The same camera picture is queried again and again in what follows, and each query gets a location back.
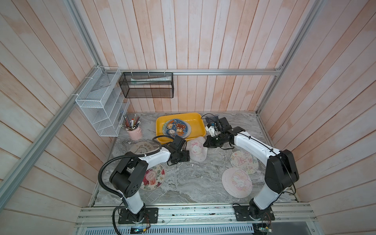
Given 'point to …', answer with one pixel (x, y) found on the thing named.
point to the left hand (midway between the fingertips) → (185, 160)
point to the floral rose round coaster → (154, 177)
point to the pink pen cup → (133, 130)
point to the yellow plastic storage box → (196, 121)
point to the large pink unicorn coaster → (236, 182)
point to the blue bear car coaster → (176, 127)
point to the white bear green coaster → (140, 148)
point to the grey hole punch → (212, 119)
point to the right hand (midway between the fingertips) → (203, 144)
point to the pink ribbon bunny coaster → (245, 160)
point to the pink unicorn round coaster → (198, 152)
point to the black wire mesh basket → (147, 84)
